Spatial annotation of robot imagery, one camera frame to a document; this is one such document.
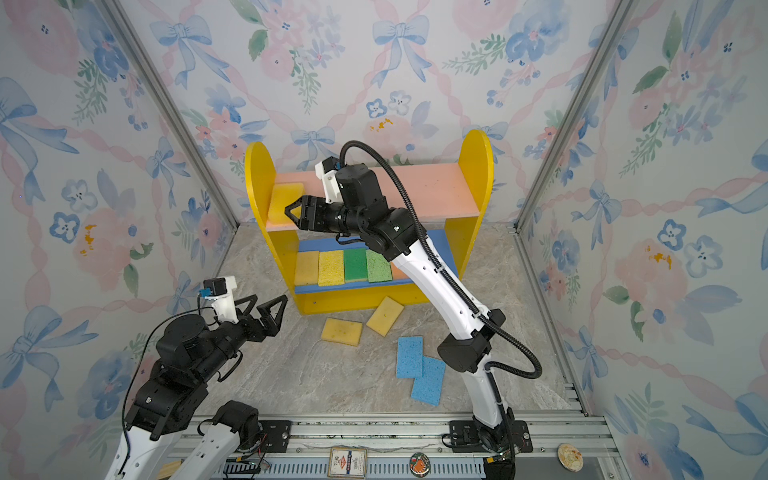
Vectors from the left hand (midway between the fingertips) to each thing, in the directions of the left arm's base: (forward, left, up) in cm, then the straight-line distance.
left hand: (270, 295), depth 65 cm
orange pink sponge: (+16, -28, -13) cm, 35 cm away
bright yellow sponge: (+18, -9, -14) cm, 25 cm away
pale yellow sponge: (+18, -1, -15) cm, 24 cm away
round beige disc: (-26, -70, -30) cm, 80 cm away
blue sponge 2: (-10, -37, -30) cm, 48 cm away
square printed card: (-28, -16, -28) cm, 43 cm away
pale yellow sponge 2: (+5, -12, -29) cm, 31 cm away
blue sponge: (-3, -32, -28) cm, 43 cm away
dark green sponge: (+20, -16, -15) cm, 29 cm away
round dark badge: (-28, -33, -30) cm, 53 cm away
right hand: (+13, -6, +13) cm, 20 cm away
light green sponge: (+19, -23, -14) cm, 33 cm away
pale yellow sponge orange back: (+10, -25, -28) cm, 38 cm away
